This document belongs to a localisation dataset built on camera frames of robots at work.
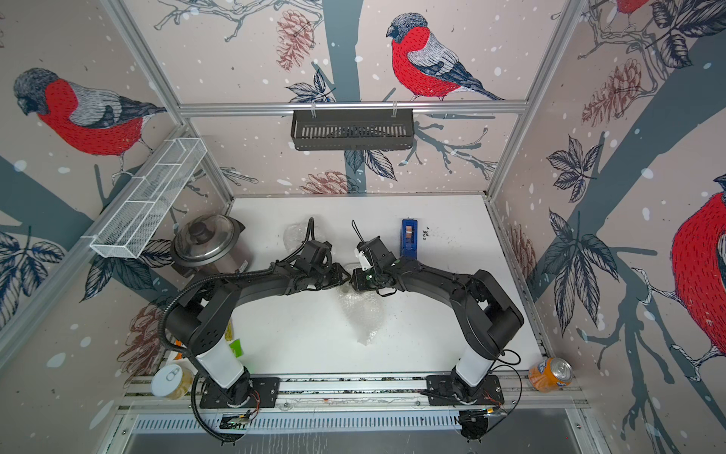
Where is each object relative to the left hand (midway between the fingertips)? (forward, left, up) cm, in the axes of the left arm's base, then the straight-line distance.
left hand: (354, 273), depth 91 cm
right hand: (-3, 0, +1) cm, 3 cm away
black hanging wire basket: (+51, +2, +22) cm, 55 cm away
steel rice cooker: (+4, +45, +11) cm, 46 cm away
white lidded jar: (-31, +46, 0) cm, 55 cm away
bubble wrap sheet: (+14, +22, +3) cm, 26 cm away
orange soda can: (-30, -50, +5) cm, 59 cm away
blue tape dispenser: (+14, -19, -1) cm, 24 cm away
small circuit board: (-39, +30, -7) cm, 50 cm away
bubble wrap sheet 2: (-15, -4, +5) cm, 16 cm away
